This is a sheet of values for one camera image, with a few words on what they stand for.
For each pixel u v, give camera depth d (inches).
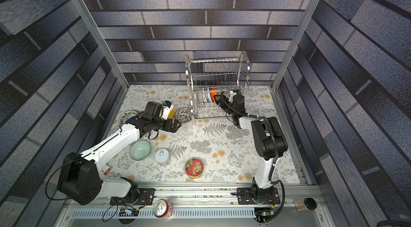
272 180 23.2
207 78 43.4
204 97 39.3
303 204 27.8
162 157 32.0
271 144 19.6
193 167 31.3
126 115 39.3
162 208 24.4
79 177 16.3
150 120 25.4
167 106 29.9
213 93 38.4
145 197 29.0
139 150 33.6
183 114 40.2
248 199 28.6
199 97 39.4
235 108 30.1
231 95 34.8
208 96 38.7
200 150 35.2
